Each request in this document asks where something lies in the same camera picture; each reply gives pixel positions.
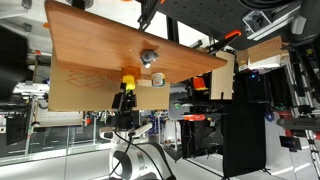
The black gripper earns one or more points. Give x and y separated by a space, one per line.
125 102

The yellow block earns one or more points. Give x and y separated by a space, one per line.
129 82

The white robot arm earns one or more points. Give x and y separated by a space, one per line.
146 160

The brown translucent bowl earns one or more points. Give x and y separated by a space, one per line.
130 69

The small cardboard flap piece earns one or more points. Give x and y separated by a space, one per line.
144 83

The silver metal cup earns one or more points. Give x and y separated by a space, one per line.
148 57

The large cardboard panel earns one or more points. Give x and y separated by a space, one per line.
83 95

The small orange red object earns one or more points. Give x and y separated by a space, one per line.
199 83

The black clamp orange tip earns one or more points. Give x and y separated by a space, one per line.
221 40
148 15

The notched wooden board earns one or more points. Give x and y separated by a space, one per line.
222 75

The black perforated base board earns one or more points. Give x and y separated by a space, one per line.
206 13

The black hanging cloth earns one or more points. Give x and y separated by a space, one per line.
245 143

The printed cardboard box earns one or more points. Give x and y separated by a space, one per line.
265 50

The aluminium rail with tag plate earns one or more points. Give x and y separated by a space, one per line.
266 23

